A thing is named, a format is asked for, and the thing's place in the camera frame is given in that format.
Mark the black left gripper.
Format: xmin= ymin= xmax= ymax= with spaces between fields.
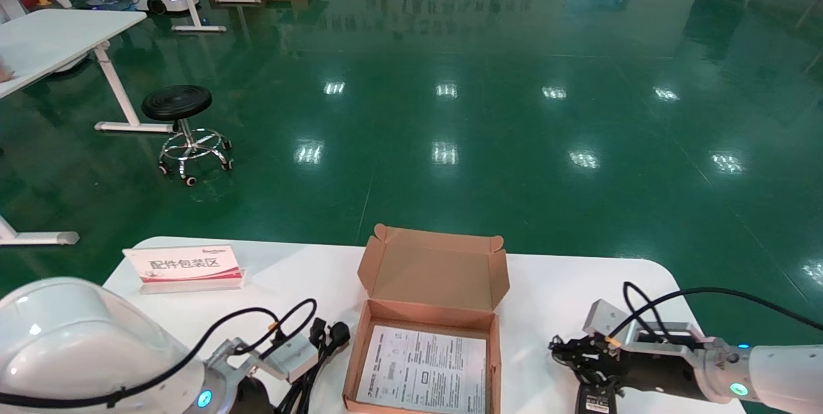
xmin=228 ymin=375 xmax=278 ymax=414

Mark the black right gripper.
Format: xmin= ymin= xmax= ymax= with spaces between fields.
xmin=548 ymin=335 xmax=708 ymax=402

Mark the black computer mouse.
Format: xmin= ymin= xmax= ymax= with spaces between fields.
xmin=574 ymin=382 xmax=619 ymax=414

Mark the black power cable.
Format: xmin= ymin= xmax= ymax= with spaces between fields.
xmin=275 ymin=318 xmax=352 ymax=414

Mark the brown cardboard storage box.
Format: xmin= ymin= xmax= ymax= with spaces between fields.
xmin=342 ymin=223 xmax=511 ymax=414

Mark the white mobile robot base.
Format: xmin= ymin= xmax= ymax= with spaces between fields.
xmin=48 ymin=53 xmax=91 ymax=74

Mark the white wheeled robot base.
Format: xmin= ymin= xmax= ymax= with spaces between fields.
xmin=127 ymin=0 xmax=201 ymax=16

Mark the red white acrylic sign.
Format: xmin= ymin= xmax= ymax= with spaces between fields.
xmin=122 ymin=245 xmax=247 ymax=295

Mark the white printed instruction sheet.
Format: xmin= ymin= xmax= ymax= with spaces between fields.
xmin=356 ymin=325 xmax=488 ymax=413

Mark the black round swivel stool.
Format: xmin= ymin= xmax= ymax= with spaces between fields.
xmin=141 ymin=85 xmax=233 ymax=187

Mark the large white desk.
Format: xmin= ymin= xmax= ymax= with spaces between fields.
xmin=0 ymin=9 xmax=174 ymax=246

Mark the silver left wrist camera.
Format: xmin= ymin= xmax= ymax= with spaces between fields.
xmin=204 ymin=337 xmax=320 ymax=384

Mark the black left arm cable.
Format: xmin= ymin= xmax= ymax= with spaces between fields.
xmin=0 ymin=298 xmax=318 ymax=410

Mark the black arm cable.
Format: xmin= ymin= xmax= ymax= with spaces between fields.
xmin=0 ymin=298 xmax=318 ymax=410
xmin=622 ymin=282 xmax=823 ymax=341

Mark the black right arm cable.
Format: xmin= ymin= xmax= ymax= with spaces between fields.
xmin=622 ymin=282 xmax=823 ymax=341

